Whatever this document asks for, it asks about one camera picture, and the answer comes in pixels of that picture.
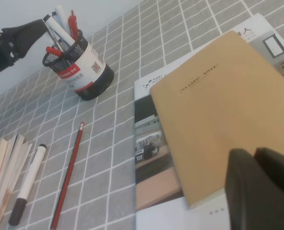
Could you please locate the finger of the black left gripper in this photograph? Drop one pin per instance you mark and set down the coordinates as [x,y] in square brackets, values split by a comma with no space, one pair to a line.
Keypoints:
[21,38]

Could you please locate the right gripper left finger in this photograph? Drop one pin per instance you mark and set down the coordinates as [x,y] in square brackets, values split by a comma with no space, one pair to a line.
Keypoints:
[254,201]

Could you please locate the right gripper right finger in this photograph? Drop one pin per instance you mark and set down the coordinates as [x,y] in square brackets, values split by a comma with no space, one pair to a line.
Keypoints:
[272,164]

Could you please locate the grey marker in holder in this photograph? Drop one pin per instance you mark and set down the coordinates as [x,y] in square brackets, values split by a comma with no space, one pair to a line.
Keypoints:
[52,23]
[63,19]

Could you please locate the red pen in holder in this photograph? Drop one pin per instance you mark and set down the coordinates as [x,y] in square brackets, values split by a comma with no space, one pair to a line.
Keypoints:
[72,21]

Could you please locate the black mesh pen holder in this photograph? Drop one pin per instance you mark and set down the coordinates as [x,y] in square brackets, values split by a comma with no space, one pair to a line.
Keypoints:
[82,69]

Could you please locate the tan classic note notebook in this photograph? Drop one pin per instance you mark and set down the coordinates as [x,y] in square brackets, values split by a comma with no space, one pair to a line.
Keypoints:
[226,96]

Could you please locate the white Agilex brochure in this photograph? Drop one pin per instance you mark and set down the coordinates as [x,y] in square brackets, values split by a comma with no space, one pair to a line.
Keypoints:
[159,199]

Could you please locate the lower stacked books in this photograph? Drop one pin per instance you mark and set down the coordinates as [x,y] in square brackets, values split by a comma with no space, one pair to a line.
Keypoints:
[13,155]

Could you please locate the red black pencil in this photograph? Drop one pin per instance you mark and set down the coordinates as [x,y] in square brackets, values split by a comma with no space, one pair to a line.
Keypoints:
[67,178]

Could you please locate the white marker black cap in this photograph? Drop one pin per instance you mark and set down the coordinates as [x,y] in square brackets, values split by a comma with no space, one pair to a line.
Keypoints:
[21,200]

